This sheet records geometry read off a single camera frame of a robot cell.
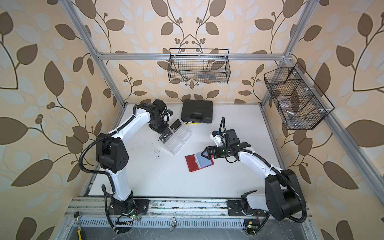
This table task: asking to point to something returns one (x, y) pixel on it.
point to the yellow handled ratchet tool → (77, 215)
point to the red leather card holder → (197, 161)
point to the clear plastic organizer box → (175, 142)
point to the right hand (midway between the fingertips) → (208, 153)
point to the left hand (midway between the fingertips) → (161, 129)
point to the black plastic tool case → (200, 111)
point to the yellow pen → (192, 123)
